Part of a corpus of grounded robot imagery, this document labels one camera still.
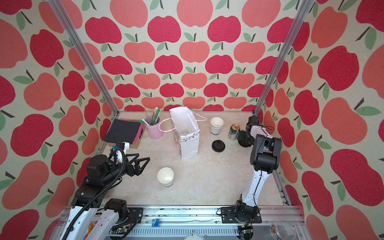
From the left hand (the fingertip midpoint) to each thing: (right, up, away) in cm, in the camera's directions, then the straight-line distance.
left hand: (145, 158), depth 69 cm
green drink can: (+50, +11, +29) cm, 59 cm away
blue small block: (+4, -31, +2) cm, 32 cm away
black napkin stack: (-27, +11, +36) cm, 47 cm away
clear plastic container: (+65, -34, 0) cm, 73 cm away
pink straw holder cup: (-4, +12, +32) cm, 34 cm away
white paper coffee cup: (+7, -14, +16) cm, 22 cm away
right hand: (+62, +6, +33) cm, 70 cm away
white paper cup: (+38, +17, +32) cm, 53 cm away
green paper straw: (-1, +24, +26) cm, 35 cm away
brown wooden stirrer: (-8, +22, +30) cm, 38 cm away
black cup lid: (+40, +2, +31) cm, 50 cm away
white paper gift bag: (+18, +12, +36) cm, 42 cm away
